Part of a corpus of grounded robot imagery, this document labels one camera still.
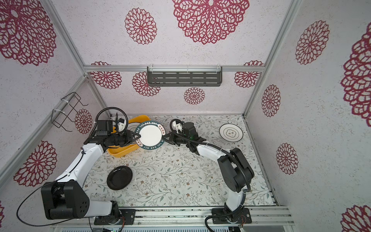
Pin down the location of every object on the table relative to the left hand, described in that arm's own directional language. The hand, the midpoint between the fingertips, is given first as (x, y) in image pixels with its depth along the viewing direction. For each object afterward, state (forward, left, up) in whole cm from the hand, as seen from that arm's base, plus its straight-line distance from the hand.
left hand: (139, 138), depth 82 cm
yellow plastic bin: (-2, +17, -11) cm, 21 cm away
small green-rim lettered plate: (+4, -6, 0) cm, 7 cm away
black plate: (-15, +14, -19) cm, 28 cm away
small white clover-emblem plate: (+19, -62, -20) cm, 67 cm away
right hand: (+1, -13, +2) cm, 13 cm away
